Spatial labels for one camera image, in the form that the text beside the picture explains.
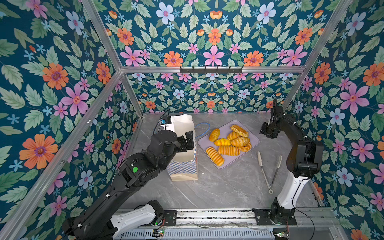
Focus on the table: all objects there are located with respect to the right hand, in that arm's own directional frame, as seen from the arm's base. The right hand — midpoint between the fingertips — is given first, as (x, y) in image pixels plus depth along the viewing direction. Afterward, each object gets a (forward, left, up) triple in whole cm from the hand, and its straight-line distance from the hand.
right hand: (263, 132), depth 96 cm
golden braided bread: (-5, +16, -3) cm, 17 cm away
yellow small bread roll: (-4, +27, -6) cm, 27 cm away
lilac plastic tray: (-16, +23, -9) cm, 29 cm away
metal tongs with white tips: (-19, +5, -6) cm, 20 cm away
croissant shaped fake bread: (-8, +11, -7) cm, 15 cm away
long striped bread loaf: (-14, +32, -6) cm, 35 cm away
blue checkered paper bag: (-28, +49, +8) cm, 57 cm away
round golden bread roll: (+2, +32, -5) cm, 32 cm away
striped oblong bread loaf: (-10, +23, -7) cm, 26 cm away
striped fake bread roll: (0, +19, -5) cm, 20 cm away
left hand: (-22, +46, +30) cm, 59 cm away
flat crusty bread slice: (+6, +14, -6) cm, 16 cm away
